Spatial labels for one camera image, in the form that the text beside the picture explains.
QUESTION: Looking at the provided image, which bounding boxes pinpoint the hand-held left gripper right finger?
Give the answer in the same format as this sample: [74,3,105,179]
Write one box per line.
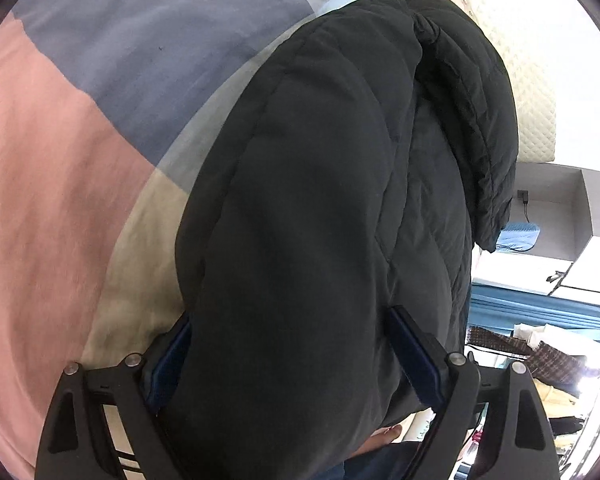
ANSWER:
[387,305,563,480]

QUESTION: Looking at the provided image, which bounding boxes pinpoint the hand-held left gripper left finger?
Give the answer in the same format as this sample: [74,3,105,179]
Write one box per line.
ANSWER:
[34,312,193,480]

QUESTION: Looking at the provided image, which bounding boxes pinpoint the black puffer jacket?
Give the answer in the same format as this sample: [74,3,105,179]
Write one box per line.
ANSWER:
[156,0,520,480]

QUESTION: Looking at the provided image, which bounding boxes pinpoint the person's right hand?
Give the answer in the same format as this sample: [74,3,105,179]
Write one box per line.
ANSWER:
[365,425,403,458]

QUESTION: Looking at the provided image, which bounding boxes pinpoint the blue curtain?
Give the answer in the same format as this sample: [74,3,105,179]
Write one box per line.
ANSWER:
[467,282,600,346]

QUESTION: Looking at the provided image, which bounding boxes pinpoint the person's dark pants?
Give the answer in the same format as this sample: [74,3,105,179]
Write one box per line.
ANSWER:
[342,442,431,480]

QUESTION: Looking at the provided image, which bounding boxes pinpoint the white hanging garment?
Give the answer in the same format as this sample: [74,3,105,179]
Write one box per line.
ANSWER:
[512,322,561,348]

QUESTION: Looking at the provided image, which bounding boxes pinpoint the brown plaid scarf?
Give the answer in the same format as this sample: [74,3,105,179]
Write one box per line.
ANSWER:
[467,325,588,396]

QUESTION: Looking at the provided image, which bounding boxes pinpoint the blue cloth-covered board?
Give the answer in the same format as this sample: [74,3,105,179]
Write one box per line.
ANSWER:
[495,222,542,252]

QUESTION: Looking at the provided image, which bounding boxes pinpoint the checkered bed blanket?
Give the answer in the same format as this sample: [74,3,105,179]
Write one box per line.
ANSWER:
[0,0,416,480]

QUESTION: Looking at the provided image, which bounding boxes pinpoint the beige quilted headboard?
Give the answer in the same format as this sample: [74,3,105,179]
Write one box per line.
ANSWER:
[420,0,561,163]

